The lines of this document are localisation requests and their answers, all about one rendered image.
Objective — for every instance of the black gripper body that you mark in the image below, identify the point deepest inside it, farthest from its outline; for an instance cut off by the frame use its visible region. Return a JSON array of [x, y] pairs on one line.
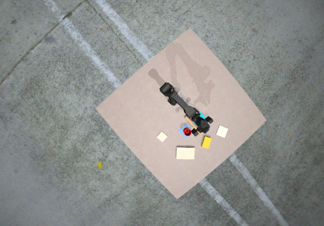
[[195, 131]]

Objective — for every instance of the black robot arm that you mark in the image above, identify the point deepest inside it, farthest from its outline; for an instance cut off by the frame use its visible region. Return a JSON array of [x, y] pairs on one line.
[[190, 112]]

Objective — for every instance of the yellow rectangular block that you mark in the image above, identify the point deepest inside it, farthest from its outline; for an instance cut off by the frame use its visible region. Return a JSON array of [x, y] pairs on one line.
[[206, 142]]

